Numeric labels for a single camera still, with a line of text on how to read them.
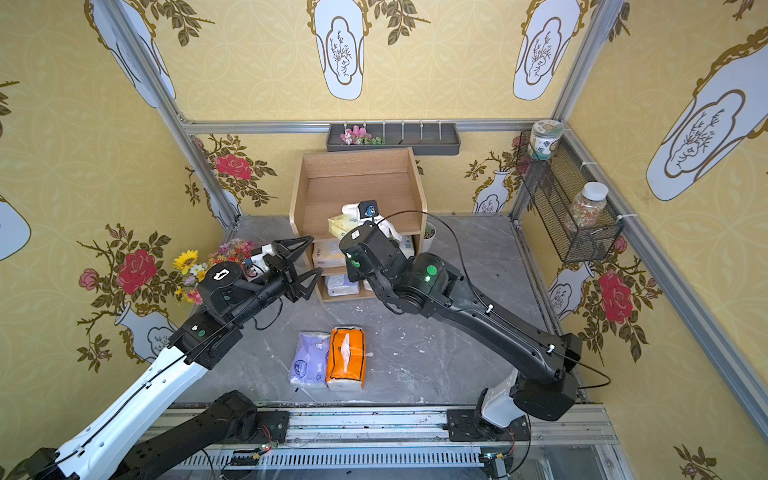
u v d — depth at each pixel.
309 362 0.80
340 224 0.66
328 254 0.82
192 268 0.82
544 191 1.04
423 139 0.92
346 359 0.78
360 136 0.88
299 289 0.59
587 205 0.65
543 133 0.84
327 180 0.87
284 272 0.56
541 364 0.39
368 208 0.51
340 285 0.92
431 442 0.73
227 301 0.49
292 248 0.57
